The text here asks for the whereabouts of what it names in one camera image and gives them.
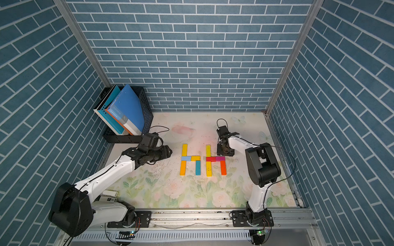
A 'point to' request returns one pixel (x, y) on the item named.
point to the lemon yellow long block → (208, 152)
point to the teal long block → (198, 167)
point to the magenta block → (220, 158)
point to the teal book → (100, 110)
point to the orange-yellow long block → (182, 168)
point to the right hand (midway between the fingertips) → (223, 153)
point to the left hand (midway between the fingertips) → (172, 153)
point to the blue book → (126, 109)
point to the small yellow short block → (194, 158)
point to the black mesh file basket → (141, 94)
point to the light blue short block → (188, 158)
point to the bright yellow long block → (209, 169)
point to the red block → (211, 159)
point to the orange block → (223, 168)
